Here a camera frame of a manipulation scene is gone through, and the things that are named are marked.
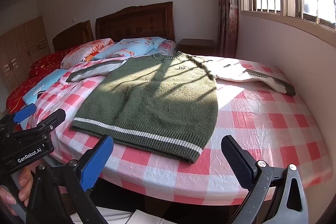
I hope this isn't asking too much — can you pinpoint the green white knit sweater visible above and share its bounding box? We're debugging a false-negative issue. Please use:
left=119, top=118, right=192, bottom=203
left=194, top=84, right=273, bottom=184
left=67, top=52, right=295, bottom=163

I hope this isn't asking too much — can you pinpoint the person's left hand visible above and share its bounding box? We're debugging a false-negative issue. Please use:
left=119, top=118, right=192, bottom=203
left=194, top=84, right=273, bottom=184
left=0, top=166, right=34, bottom=216

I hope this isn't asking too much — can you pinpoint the light blue blanket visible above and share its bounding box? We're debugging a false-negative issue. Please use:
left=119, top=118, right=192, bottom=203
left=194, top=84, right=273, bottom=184
left=23, top=69, right=67, bottom=105

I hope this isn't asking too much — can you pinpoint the red floral bedsheet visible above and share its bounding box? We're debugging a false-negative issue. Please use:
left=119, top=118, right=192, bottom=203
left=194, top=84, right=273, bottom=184
left=6, top=45, right=79, bottom=114

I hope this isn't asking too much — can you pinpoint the pink checkered bed cover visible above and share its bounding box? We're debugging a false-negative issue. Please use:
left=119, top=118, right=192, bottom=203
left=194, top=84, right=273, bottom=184
left=25, top=55, right=334, bottom=206

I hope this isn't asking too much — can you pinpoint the beige wooden wardrobe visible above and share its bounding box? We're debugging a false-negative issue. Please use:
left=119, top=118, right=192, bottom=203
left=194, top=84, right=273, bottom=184
left=1, top=16, right=51, bottom=92

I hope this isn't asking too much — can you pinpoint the orange floral pillow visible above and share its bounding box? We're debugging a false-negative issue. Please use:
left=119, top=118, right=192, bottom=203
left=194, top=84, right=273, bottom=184
left=60, top=38, right=114, bottom=69

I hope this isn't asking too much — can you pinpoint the dark wooden headboard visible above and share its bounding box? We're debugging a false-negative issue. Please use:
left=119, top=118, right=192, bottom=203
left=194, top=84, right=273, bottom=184
left=52, top=20, right=93, bottom=52
left=95, top=2, right=175, bottom=42

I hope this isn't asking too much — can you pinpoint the light blue floral pillow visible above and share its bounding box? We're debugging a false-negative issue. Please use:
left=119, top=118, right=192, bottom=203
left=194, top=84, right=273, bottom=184
left=91, top=36, right=165, bottom=61

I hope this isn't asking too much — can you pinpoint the pink blue floral pillow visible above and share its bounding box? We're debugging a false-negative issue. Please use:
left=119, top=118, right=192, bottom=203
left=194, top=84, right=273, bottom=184
left=146, top=40, right=176, bottom=55

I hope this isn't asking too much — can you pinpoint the wooden nightstand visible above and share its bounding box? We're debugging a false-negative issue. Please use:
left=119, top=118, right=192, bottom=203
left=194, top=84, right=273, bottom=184
left=177, top=39, right=215, bottom=56

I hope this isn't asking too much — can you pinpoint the floral pink curtain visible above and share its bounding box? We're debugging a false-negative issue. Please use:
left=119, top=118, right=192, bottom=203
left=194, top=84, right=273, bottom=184
left=217, top=0, right=239, bottom=58

